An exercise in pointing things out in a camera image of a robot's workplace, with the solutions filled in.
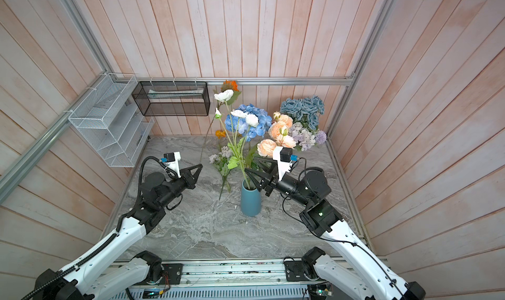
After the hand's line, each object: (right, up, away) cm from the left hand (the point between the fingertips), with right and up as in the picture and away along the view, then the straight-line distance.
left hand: (203, 169), depth 74 cm
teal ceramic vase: (+18, -12, +2) cm, 22 cm away
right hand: (+18, +2, -15) cm, 24 cm away
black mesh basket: (-25, +37, +32) cm, 55 cm away
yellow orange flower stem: (+1, +18, +40) cm, 44 cm away
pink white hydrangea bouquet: (+41, +12, +6) cm, 43 cm away
